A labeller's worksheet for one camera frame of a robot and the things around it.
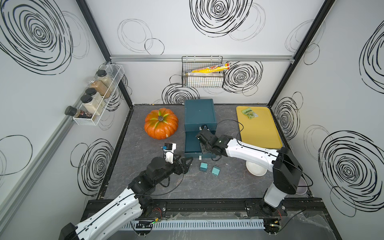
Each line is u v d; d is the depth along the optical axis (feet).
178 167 2.15
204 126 2.47
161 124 3.08
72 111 1.95
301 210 2.37
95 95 2.22
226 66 2.79
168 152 2.11
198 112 2.86
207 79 2.84
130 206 1.70
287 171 1.45
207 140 2.09
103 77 2.45
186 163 2.15
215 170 2.78
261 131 3.35
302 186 1.57
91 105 2.13
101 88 2.37
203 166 2.85
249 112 3.79
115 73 3.18
